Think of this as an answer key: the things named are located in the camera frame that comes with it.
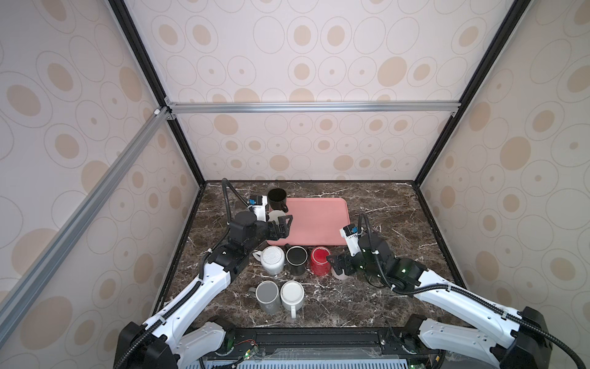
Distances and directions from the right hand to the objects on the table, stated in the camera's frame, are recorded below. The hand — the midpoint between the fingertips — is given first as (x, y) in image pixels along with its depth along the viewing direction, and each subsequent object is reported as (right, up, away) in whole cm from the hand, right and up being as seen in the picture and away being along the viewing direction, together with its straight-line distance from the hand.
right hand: (343, 251), depth 78 cm
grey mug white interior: (-25, +12, +17) cm, 32 cm away
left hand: (-19, +12, -2) cm, 22 cm away
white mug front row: (-17, -15, 0) cm, 23 cm away
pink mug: (+1, -12, +11) cm, 17 cm away
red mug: (-8, -7, +7) cm, 12 cm away
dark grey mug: (-25, -13, -5) cm, 29 cm away
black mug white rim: (-16, -4, +5) cm, 17 cm away
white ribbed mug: (-25, -4, +6) cm, 26 cm away
